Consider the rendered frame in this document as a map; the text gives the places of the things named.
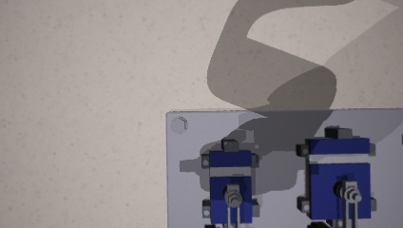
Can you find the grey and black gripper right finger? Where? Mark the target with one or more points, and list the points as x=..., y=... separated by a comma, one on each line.
x=318, y=224

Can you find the blue block with grey slot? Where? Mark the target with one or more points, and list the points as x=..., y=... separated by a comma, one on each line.
x=333, y=160

